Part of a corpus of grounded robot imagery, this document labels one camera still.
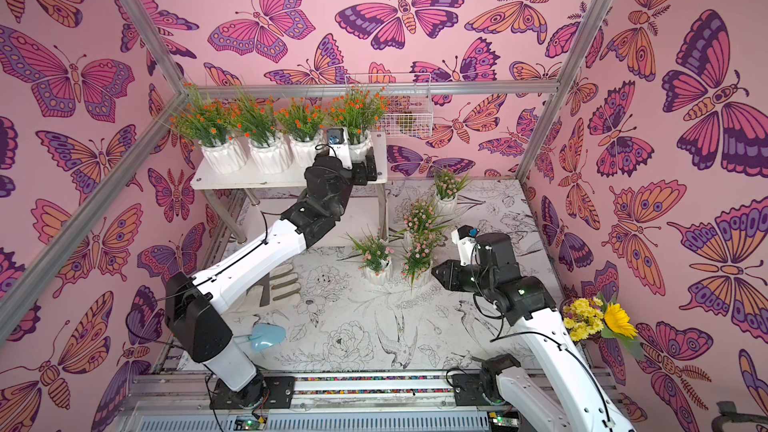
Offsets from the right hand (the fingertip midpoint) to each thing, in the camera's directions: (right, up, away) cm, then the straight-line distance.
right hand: (437, 268), depth 73 cm
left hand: (-19, +30, +1) cm, 35 cm away
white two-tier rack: (-57, +21, +2) cm, 61 cm away
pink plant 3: (-16, +1, +11) cm, 19 cm away
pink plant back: (-3, +12, +17) cm, 21 cm away
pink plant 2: (-4, -1, +11) cm, 12 cm away
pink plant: (+7, +23, +27) cm, 36 cm away
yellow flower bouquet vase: (+30, -8, -10) cm, 33 cm away
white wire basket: (-7, +43, +18) cm, 47 cm away
